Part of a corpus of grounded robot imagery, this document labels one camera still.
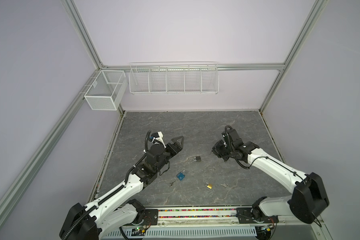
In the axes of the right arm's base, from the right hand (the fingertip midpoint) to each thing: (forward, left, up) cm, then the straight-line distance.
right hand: (210, 150), depth 83 cm
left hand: (-1, +16, +10) cm, 19 cm away
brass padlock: (-15, +1, -13) cm, 20 cm away
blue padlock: (-9, +17, -13) cm, 23 cm away
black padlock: (+1, +7, -13) cm, 14 cm away
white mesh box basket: (+40, +68, +12) cm, 79 cm away
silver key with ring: (-15, -9, -13) cm, 22 cm away
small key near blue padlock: (-14, +23, -13) cm, 30 cm away
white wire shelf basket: (+44, +22, +18) cm, 53 cm away
